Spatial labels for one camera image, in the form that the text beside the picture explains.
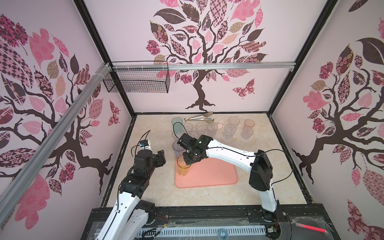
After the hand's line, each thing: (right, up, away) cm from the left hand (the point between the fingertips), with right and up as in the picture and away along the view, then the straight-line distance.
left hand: (159, 154), depth 77 cm
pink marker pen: (+76, -35, -6) cm, 83 cm away
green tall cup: (+6, +14, +31) cm, 34 cm away
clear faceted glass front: (+44, +12, +29) cm, 54 cm away
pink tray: (+26, -13, +10) cm, 30 cm away
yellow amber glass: (+13, -7, -1) cm, 14 cm away
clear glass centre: (+23, +14, +30) cm, 40 cm away
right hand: (+15, -3, +5) cm, 16 cm away
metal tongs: (+24, +22, +41) cm, 52 cm away
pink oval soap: (+38, +15, +33) cm, 53 cm away
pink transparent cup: (+58, +18, +28) cm, 67 cm away
